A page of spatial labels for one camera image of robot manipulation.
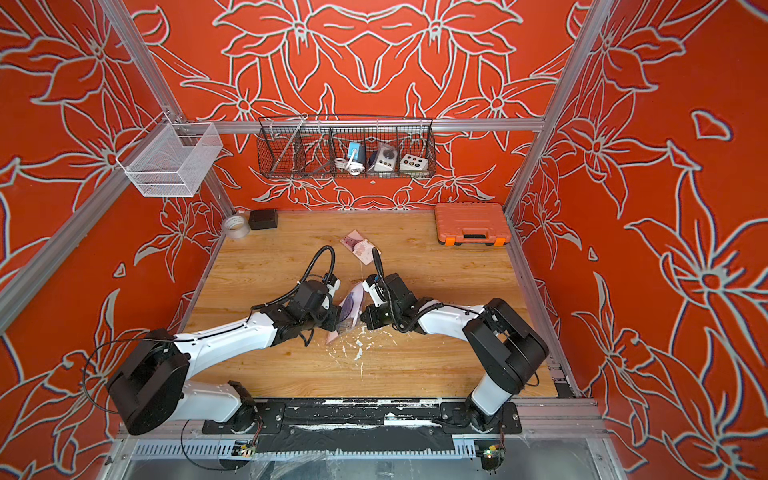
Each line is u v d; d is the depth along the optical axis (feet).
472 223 3.71
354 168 2.81
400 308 2.29
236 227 3.77
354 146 2.76
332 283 2.56
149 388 1.37
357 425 2.39
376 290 2.48
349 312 2.88
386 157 2.97
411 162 3.10
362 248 3.50
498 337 1.50
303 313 2.17
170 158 2.94
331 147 3.33
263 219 3.73
